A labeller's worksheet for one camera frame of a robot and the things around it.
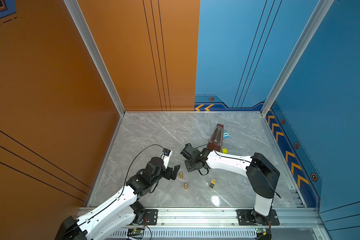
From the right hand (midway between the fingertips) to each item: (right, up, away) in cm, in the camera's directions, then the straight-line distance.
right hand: (189, 165), depth 88 cm
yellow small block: (+23, +7, +7) cm, 25 cm away
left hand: (-10, +4, -7) cm, 13 cm away
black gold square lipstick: (+12, -7, -10) cm, 17 cm away
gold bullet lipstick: (-5, -4, -5) cm, 8 cm away
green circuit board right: (+34, -27, -19) cm, 47 cm away
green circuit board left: (-27, -28, -16) cm, 42 cm away
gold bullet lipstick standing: (-2, -9, -8) cm, 12 cm away
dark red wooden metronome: (+17, +15, +4) cm, 22 cm away
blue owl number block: (+27, +17, +17) cm, 36 cm away
